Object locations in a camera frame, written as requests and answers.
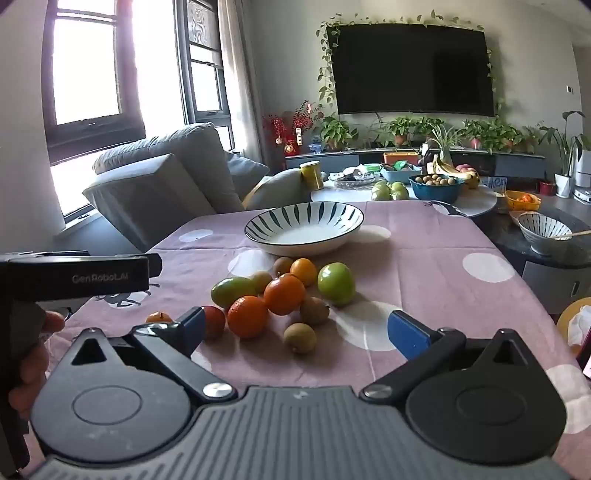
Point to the round white table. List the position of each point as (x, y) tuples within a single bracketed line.
[(475, 203)]

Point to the grey pillow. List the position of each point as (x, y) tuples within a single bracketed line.
[(247, 173)]

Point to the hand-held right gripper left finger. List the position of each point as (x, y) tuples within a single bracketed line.
[(193, 328)]

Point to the paper with blue writing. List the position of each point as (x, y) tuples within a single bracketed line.
[(497, 182)]

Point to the narrow dark framed window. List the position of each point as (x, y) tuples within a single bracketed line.
[(203, 78)]

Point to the green apple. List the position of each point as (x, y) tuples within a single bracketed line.
[(336, 284)]

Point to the green yellow mango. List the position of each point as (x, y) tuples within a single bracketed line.
[(232, 291)]

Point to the small red pot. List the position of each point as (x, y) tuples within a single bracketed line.
[(547, 188)]

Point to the grey television cabinet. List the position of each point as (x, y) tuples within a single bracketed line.
[(332, 160)]

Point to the yellow can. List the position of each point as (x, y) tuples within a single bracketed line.
[(312, 175)]

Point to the person's left hand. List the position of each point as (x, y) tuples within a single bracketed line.
[(32, 369)]

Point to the blue bowl of nuts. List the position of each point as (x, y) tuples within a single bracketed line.
[(436, 191)]

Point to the small tangerine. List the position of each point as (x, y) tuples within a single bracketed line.
[(158, 318)]

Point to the large orange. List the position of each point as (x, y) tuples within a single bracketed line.
[(284, 295), (248, 317)]

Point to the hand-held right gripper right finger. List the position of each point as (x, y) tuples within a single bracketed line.
[(406, 333)]

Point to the orange box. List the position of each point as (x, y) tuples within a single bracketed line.
[(400, 158)]

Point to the pink dotted tablecloth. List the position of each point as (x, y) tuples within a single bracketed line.
[(429, 258)]

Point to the large dark framed window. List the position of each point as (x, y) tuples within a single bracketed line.
[(87, 69)]

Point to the red apple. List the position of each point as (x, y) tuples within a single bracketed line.
[(214, 322)]

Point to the white appliance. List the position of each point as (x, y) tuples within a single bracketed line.
[(584, 175)]

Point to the tall plant in white pot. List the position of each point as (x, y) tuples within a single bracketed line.
[(565, 152)]

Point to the potted green plant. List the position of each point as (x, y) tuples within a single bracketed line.
[(337, 131), (491, 134), (406, 127)]

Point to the dark coffee table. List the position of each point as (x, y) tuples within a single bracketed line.
[(554, 277)]

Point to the red flower decoration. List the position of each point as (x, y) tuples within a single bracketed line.
[(295, 121)]

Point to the blue basket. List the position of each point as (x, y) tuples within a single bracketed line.
[(400, 174)]

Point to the banana bunch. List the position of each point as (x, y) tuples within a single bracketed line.
[(445, 167)]

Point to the striped white plate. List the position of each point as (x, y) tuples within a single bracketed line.
[(304, 230)]

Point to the spider plant in vase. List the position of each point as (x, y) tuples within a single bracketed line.
[(444, 141)]

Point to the beige curtain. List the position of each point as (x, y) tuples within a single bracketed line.
[(242, 92)]

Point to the pack of green apples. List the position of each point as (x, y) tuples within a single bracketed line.
[(390, 190)]

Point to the glass snack dish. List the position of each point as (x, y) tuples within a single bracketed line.
[(353, 177)]

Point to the yellow basket of tangerines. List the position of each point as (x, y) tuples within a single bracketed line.
[(522, 201)]

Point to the medium orange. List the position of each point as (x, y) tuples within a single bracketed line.
[(303, 271)]

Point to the brown kiwi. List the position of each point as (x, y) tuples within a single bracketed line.
[(315, 310), (282, 266), (300, 338)]

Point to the yellow pillow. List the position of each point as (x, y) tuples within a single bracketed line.
[(256, 191)]

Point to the striped white bowl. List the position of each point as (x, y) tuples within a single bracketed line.
[(542, 233)]

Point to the black wall television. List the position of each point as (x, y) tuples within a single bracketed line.
[(411, 69)]

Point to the grey sofa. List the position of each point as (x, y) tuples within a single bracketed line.
[(152, 194)]

